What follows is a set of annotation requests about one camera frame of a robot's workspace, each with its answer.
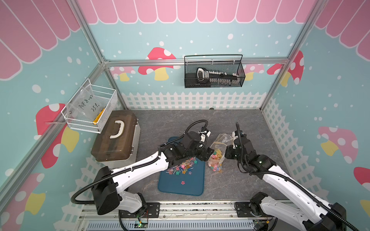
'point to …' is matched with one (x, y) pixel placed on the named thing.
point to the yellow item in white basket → (98, 118)
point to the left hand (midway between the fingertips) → (208, 150)
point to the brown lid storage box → (118, 144)
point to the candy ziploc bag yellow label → (215, 160)
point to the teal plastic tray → (186, 178)
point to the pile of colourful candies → (186, 166)
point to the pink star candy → (183, 183)
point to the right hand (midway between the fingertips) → (226, 146)
